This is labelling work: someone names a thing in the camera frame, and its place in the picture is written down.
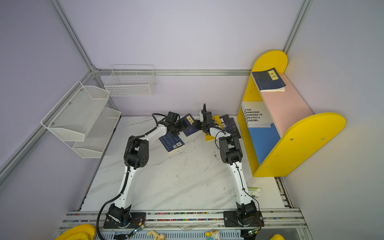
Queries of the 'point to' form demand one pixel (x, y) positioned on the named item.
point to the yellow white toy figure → (215, 235)
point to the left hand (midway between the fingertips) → (185, 128)
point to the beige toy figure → (156, 236)
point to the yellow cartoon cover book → (208, 137)
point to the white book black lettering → (255, 114)
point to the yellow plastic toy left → (82, 232)
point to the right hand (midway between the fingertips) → (194, 123)
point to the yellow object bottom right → (277, 237)
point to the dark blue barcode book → (171, 142)
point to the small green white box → (254, 192)
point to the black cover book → (229, 125)
